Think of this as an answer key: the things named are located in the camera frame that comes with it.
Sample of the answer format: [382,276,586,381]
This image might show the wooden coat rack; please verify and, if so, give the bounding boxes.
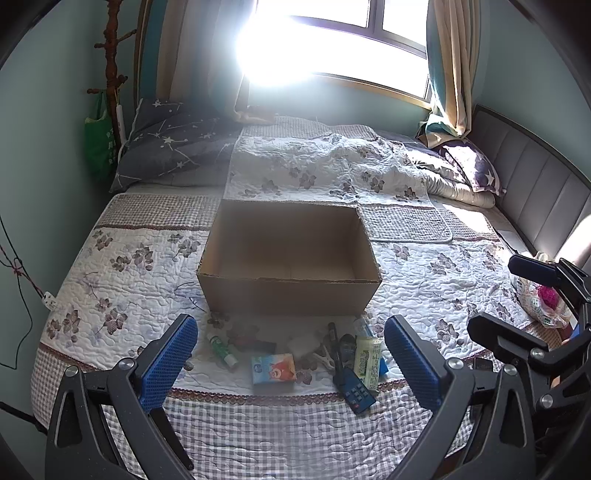
[88,0,127,153]

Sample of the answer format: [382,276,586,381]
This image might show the black red rectangular case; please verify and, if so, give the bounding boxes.
[231,336,278,354]

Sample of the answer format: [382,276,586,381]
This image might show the grey star pillow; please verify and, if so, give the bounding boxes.
[109,98,243,193]

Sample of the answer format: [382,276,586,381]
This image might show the folded floral quilt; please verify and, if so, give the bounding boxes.
[224,124,435,205]

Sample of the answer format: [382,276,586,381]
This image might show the checkered quilted mat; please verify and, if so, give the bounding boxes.
[362,202,454,244]

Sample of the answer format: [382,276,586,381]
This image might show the window with dark frame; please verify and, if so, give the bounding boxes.
[240,0,435,104]

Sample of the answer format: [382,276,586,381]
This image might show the white rolled duvet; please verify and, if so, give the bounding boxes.
[406,152,497,208]

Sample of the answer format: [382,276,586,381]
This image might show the white charger plug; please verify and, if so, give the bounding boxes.
[287,336,324,358]

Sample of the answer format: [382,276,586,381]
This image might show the red black cord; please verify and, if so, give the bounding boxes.
[0,240,47,296]

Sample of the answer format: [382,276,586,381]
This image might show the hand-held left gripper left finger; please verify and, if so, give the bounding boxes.
[45,314,199,480]

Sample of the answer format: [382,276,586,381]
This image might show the blue toothpaste tube box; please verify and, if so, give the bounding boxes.
[353,316,391,376]

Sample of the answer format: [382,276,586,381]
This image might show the colourful cartoon tissue pack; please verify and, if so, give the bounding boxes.
[250,353,297,385]

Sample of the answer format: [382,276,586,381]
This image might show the green white glue stick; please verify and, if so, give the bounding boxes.
[206,332,239,369]

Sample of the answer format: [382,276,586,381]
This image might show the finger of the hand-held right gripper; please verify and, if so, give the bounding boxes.
[466,313,591,416]
[508,254,591,324]

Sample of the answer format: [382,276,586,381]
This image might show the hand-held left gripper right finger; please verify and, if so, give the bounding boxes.
[384,315,539,480]

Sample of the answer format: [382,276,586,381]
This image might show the dark blue calculator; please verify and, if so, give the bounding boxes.
[332,335,377,414]

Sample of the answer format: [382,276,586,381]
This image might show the purple star-print pillow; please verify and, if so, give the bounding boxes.
[436,138,502,195]

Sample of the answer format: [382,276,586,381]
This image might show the white clothespin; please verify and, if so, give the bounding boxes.
[313,346,338,372]

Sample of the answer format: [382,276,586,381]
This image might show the grey padded headboard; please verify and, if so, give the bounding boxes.
[471,104,591,268]

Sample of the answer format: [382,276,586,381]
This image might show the green white wipes pack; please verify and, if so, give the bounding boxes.
[353,336,384,393]

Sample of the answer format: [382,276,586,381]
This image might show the beige teal curtain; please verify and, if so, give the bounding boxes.
[416,0,483,148]
[152,0,250,116]

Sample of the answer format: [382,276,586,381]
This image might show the black marker pen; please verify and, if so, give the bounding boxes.
[327,322,345,374]

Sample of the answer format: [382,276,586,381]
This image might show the green hanging bag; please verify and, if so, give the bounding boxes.
[84,90,122,181]

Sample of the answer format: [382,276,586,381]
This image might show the plastic bag with pink item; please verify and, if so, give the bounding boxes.
[515,277,573,328]

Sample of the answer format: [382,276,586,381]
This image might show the brown cardboard box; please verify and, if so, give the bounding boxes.
[196,198,383,317]

